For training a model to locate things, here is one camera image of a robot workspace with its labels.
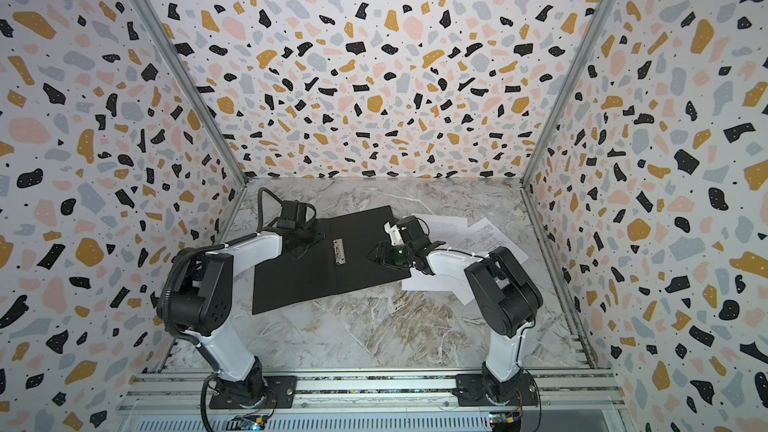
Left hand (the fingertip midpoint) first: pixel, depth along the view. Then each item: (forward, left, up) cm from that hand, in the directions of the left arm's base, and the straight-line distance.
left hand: (326, 226), depth 97 cm
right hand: (-11, -14, +1) cm, 18 cm away
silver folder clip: (-5, -3, -8) cm, 10 cm away
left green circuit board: (-51, +13, -8) cm, 53 cm away
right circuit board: (-52, -48, -9) cm, 71 cm away
